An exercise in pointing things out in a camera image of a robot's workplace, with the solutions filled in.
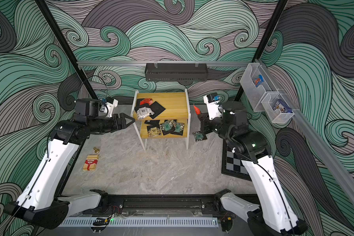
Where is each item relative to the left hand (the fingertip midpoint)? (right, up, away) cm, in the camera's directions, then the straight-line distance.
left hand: (130, 120), depth 65 cm
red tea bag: (+5, +10, +11) cm, 16 cm away
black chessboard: (+54, -26, +19) cm, 63 cm away
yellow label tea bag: (+8, -8, +19) cm, 22 cm away
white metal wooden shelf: (+14, +2, +6) cm, 15 cm away
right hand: (+32, +2, -4) cm, 32 cm away
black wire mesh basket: (+21, +32, +32) cm, 50 cm away
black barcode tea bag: (+7, -3, +23) cm, 24 cm away
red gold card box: (-31, -26, +23) cm, 47 cm away
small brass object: (-30, -20, +27) cm, 46 cm away
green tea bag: (+23, -5, +21) cm, 31 cm away
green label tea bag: (+16, -5, +21) cm, 27 cm away
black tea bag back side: (+11, +6, +8) cm, 15 cm away
